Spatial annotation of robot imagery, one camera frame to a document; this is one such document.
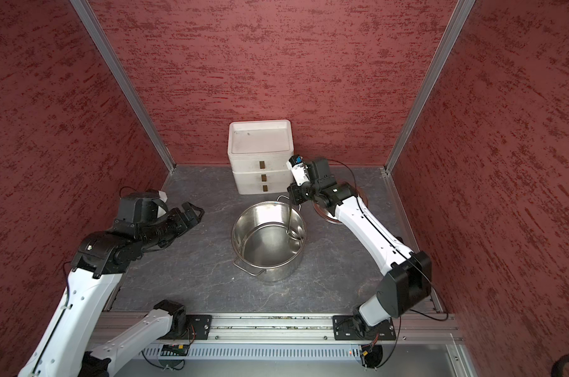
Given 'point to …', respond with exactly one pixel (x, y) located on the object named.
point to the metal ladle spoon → (289, 232)
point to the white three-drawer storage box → (258, 151)
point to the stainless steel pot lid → (327, 215)
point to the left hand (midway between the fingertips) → (193, 224)
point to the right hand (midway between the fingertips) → (288, 193)
